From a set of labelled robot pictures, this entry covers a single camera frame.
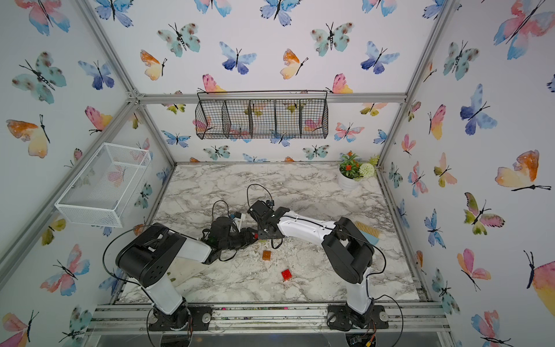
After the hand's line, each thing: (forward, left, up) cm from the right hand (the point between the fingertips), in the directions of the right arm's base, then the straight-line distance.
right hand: (267, 231), depth 89 cm
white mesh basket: (+20, +88, -7) cm, 91 cm away
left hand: (-1, +2, -3) cm, 3 cm away
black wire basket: (+44, +5, +25) cm, 51 cm away
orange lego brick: (-9, 0, -4) cm, 9 cm away
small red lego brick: (-16, -9, -3) cm, 18 cm away
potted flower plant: (+27, -36, +9) cm, 46 cm away
